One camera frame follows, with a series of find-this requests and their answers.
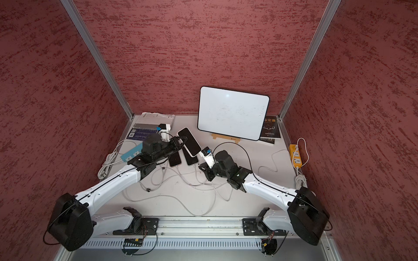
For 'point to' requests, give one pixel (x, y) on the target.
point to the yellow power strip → (295, 155)
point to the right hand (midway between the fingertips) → (200, 169)
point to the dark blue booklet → (140, 134)
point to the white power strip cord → (300, 180)
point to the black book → (270, 130)
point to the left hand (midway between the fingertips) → (187, 141)
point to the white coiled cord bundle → (102, 173)
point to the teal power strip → (132, 153)
